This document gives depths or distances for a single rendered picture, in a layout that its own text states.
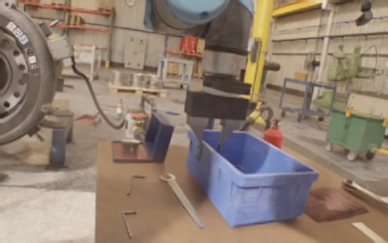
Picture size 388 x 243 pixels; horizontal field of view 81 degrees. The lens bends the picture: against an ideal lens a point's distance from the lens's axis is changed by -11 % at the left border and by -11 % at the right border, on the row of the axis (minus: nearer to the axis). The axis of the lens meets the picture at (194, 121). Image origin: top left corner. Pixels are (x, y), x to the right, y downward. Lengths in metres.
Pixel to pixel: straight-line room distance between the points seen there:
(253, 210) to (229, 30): 0.35
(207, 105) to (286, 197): 0.25
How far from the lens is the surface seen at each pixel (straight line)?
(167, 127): 0.72
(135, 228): 0.48
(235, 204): 0.49
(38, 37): 1.40
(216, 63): 0.50
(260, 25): 4.35
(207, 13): 0.34
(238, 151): 0.78
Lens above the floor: 0.76
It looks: 12 degrees down
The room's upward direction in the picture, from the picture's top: 9 degrees clockwise
